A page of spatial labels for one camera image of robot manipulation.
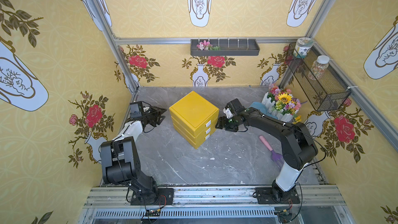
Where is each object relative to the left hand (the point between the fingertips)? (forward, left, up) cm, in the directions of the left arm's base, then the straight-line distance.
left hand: (161, 111), depth 92 cm
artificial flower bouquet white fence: (-1, -69, +6) cm, 69 cm away
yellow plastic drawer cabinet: (-12, -20, +10) cm, 26 cm away
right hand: (-7, -36, -5) cm, 37 cm away
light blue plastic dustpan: (+8, -67, -11) cm, 68 cm away
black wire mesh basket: (0, -91, +17) cm, 92 cm away
